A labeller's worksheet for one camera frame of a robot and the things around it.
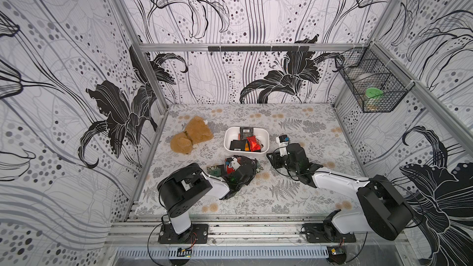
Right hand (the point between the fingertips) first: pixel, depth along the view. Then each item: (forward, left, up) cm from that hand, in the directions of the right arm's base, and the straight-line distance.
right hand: (270, 152), depth 89 cm
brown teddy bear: (+11, +38, +4) cm, 39 cm away
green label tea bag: (-6, +28, -7) cm, 30 cm away
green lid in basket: (+16, -44, +24) cm, 52 cm away
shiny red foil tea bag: (+5, +7, -2) cm, 9 cm away
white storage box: (+14, +20, -3) cm, 25 cm away
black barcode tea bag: (+15, +12, -3) cm, 19 cm away
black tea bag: (+8, +17, -6) cm, 19 cm away
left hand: (-5, +6, -6) cm, 10 cm away
